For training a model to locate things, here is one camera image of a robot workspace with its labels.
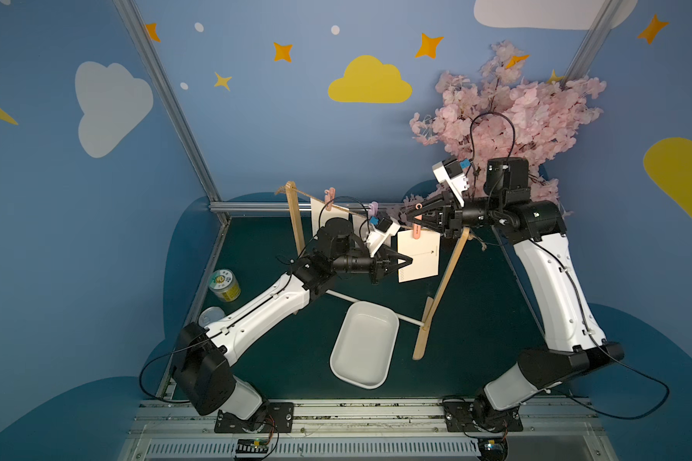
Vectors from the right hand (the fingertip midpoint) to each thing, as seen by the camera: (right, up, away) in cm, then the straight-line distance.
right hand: (413, 215), depth 60 cm
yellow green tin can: (-54, -19, +30) cm, 65 cm away
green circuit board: (-39, -58, +12) cm, 71 cm away
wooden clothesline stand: (+13, -26, +30) cm, 42 cm away
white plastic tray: (-9, -38, +25) cm, 46 cm away
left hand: (+1, -9, +5) cm, 10 cm away
